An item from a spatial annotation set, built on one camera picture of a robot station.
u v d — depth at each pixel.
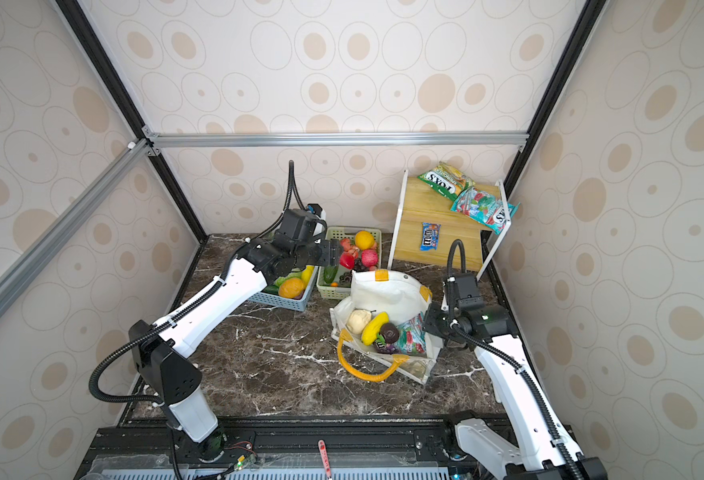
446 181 0.83
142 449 0.75
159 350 0.43
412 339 0.82
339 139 0.89
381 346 0.87
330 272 1.06
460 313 0.55
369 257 1.07
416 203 0.84
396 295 0.87
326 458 0.71
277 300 0.96
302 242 0.59
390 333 0.85
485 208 0.78
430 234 0.97
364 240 1.09
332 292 0.98
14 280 0.55
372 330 0.88
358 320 0.90
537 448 0.38
